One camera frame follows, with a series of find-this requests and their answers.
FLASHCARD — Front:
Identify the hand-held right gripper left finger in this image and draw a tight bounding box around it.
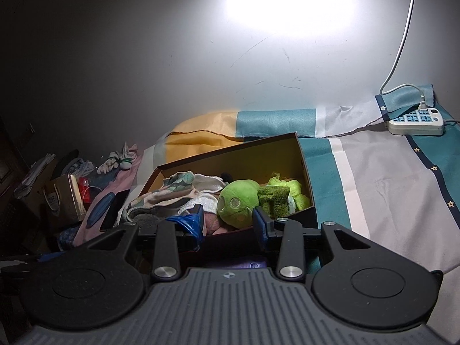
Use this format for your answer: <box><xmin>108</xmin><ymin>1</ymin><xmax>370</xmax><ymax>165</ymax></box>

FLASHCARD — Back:
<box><xmin>74</xmin><ymin>204</ymin><xmax>205</xmax><ymax>283</ymax></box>

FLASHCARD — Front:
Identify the brown paper gift bag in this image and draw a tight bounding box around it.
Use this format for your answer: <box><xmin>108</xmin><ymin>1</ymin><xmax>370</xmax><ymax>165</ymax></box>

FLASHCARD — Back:
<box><xmin>43</xmin><ymin>173</ymin><xmax>87</xmax><ymax>225</ymax></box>

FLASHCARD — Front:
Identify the pale pink cloth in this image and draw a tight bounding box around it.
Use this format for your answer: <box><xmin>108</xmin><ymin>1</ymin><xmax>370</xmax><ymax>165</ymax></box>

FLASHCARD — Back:
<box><xmin>124</xmin><ymin>189</ymin><xmax>188</xmax><ymax>220</ymax></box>

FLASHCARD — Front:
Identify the blue patterned cloth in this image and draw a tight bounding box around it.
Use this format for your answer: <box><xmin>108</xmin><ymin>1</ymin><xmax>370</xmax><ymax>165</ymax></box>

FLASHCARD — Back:
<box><xmin>57</xmin><ymin>225</ymin><xmax>83</xmax><ymax>251</ymax></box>

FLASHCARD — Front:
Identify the blue fabric item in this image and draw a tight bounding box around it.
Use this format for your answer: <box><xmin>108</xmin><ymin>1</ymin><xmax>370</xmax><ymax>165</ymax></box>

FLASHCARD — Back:
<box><xmin>167</xmin><ymin>214</ymin><xmax>204</xmax><ymax>240</ymax></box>

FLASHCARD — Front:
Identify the pale printed zip pouch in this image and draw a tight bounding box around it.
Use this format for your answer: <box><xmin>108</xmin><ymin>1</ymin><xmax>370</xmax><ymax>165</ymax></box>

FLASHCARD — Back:
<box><xmin>160</xmin><ymin>172</ymin><xmax>197</xmax><ymax>192</ymax></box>

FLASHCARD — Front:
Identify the purple wipes packet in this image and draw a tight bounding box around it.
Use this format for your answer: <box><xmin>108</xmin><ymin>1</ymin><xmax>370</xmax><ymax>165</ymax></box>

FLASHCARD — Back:
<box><xmin>212</xmin><ymin>255</ymin><xmax>269</xmax><ymax>270</ymax></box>

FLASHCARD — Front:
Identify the white glove bundle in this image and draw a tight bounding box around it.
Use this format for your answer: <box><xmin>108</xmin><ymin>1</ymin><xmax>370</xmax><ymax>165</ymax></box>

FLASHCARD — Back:
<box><xmin>96</xmin><ymin>153</ymin><xmax>121</xmax><ymax>174</ymax></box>

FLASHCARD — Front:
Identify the striped bed sheet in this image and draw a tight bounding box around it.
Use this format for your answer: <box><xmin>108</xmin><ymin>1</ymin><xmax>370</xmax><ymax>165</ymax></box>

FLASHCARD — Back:
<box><xmin>144</xmin><ymin>84</ymin><xmax>460</xmax><ymax>278</ymax></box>

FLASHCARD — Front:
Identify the grey knitted item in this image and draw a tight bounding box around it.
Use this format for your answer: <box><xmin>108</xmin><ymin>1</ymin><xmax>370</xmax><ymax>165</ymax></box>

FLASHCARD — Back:
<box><xmin>127</xmin><ymin>211</ymin><xmax>162</xmax><ymax>229</ymax></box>

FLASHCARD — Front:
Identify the green knitted item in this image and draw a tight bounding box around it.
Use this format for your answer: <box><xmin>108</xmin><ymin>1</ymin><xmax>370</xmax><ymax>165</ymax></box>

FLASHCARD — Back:
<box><xmin>257</xmin><ymin>184</ymin><xmax>291</xmax><ymax>219</ymax></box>

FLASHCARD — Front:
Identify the dark cardboard box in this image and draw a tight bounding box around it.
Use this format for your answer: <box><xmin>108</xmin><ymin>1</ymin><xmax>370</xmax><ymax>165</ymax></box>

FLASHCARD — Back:
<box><xmin>135</xmin><ymin>132</ymin><xmax>319</xmax><ymax>256</ymax></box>

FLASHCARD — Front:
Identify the neon green cloth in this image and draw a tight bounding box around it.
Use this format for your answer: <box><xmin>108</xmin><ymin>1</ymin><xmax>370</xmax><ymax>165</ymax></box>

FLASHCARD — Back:
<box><xmin>268</xmin><ymin>173</ymin><xmax>312</xmax><ymax>212</ymax></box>

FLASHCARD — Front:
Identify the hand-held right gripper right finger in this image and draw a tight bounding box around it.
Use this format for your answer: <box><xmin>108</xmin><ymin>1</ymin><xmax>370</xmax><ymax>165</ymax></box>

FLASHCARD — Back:
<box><xmin>252</xmin><ymin>206</ymin><xmax>374</xmax><ymax>281</ymax></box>

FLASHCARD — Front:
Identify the pink teddy bear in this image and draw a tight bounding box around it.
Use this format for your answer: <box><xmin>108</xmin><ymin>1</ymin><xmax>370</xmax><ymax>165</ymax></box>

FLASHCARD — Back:
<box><xmin>203</xmin><ymin>212</ymin><xmax>235</xmax><ymax>236</ymax></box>

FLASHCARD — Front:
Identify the black smartphone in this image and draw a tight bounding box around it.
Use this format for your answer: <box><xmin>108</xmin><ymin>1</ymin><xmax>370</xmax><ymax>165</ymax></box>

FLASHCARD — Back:
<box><xmin>99</xmin><ymin>189</ymin><xmax>131</xmax><ymax>231</ymax></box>

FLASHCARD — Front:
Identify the pink printed pillow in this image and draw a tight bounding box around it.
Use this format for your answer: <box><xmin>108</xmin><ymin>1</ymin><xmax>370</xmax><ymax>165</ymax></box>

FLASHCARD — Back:
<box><xmin>74</xmin><ymin>144</ymin><xmax>145</xmax><ymax>249</ymax></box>

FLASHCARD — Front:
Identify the glove bundle with green band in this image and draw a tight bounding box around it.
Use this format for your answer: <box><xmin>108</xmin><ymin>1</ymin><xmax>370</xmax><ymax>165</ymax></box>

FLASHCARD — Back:
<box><xmin>118</xmin><ymin>143</ymin><xmax>139</xmax><ymax>170</ymax></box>

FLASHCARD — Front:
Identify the red packet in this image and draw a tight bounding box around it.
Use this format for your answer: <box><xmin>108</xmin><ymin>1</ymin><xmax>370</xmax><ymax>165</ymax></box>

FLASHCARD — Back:
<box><xmin>77</xmin><ymin>177</ymin><xmax>91</xmax><ymax>204</ymax></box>

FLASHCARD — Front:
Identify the white towel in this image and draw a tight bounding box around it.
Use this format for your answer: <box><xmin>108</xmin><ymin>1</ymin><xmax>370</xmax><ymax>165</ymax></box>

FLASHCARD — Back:
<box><xmin>176</xmin><ymin>174</ymin><xmax>228</xmax><ymax>217</ymax></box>

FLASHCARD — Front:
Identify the green bug plush toy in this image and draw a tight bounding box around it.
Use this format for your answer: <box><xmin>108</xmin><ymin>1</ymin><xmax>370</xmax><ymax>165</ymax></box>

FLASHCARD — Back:
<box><xmin>218</xmin><ymin>172</ymin><xmax>261</xmax><ymax>229</ymax></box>

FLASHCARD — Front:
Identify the stack of papers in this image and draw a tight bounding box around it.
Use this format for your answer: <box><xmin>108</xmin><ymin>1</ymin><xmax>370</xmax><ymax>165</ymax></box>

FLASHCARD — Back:
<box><xmin>14</xmin><ymin>154</ymin><xmax>57</xmax><ymax>198</ymax></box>

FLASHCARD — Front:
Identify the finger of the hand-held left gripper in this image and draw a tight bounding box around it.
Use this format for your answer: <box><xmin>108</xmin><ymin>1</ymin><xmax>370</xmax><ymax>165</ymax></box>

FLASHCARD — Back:
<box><xmin>0</xmin><ymin>253</ymin><xmax>62</xmax><ymax>277</ymax></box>

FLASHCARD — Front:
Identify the white power strip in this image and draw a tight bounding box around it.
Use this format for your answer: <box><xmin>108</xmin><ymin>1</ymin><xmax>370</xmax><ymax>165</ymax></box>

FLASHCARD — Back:
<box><xmin>387</xmin><ymin>108</ymin><xmax>445</xmax><ymax>137</ymax></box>

